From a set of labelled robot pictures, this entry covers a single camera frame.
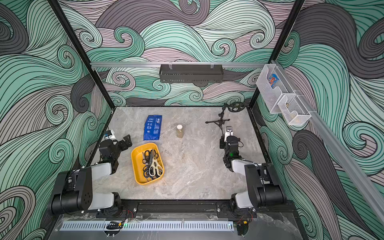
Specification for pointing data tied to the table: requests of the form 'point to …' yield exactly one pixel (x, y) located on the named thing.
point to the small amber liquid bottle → (180, 131)
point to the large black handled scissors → (146, 173)
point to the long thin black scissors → (144, 161)
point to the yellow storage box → (137, 157)
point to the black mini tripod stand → (235, 107)
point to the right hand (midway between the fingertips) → (229, 135)
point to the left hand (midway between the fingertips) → (122, 136)
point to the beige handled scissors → (155, 166)
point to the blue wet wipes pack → (152, 127)
